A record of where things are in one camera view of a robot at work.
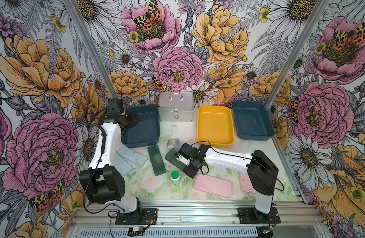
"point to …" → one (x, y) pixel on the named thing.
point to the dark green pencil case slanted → (170, 157)
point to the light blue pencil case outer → (121, 165)
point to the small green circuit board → (138, 228)
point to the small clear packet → (173, 144)
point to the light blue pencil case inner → (134, 159)
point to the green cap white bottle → (175, 178)
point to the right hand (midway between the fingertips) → (193, 171)
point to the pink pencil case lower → (213, 185)
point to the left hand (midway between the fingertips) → (136, 126)
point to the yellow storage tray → (214, 125)
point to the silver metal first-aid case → (176, 106)
